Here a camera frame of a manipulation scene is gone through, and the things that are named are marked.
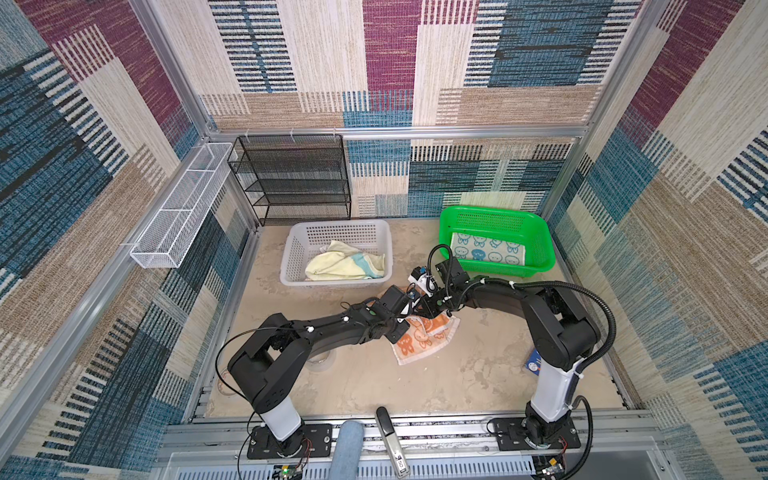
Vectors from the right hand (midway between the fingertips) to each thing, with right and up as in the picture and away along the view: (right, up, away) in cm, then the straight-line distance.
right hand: (416, 312), depth 93 cm
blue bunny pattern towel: (+23, +20, +16) cm, 34 cm away
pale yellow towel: (-25, +16, +6) cm, 30 cm away
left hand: (-5, -1, -3) cm, 6 cm away
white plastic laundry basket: (-38, +24, +15) cm, 47 cm away
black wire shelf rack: (-42, +45, +15) cm, 63 cm away
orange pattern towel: (+2, -6, -4) cm, 8 cm away
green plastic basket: (+37, +29, +22) cm, 52 cm away
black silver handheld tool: (-8, -26, -23) cm, 35 cm away
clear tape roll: (-27, -11, -11) cm, 31 cm away
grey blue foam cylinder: (-18, -27, -23) cm, 40 cm away
